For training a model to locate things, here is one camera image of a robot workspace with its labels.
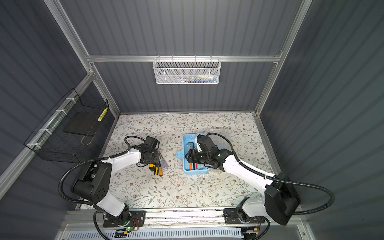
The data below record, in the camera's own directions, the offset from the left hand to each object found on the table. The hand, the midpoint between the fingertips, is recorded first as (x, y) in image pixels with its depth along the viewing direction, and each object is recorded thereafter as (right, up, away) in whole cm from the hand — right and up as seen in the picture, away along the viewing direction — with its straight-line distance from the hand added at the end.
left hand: (154, 158), depth 94 cm
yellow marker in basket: (-25, +26, -13) cm, 39 cm away
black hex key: (+25, +9, +6) cm, 27 cm away
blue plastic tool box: (+23, +12, +6) cm, 27 cm away
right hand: (+24, +3, -14) cm, 27 cm away
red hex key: (+27, -4, -3) cm, 27 cm away
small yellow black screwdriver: (+3, -7, -6) cm, 10 cm away
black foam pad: (-32, +23, -17) cm, 43 cm away
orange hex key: (+23, -3, -3) cm, 24 cm away
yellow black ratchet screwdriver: (0, -5, -4) cm, 6 cm away
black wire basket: (-38, +17, -20) cm, 46 cm away
